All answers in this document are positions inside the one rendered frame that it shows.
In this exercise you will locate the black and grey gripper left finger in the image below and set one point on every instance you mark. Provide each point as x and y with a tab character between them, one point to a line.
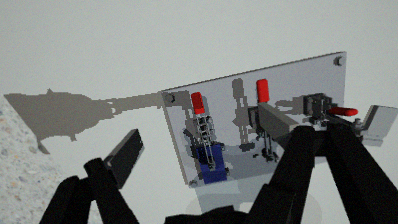
116	167

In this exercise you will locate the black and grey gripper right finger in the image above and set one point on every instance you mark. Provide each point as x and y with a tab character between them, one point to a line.
368	195

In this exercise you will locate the dark blue rectangular block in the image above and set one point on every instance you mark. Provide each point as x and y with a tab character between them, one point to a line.
211	176

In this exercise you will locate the grey metal fixture plate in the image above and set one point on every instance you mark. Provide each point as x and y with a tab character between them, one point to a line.
227	100

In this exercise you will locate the grey rectangular metal block with slot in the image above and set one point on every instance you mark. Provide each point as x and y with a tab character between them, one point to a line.
379	123

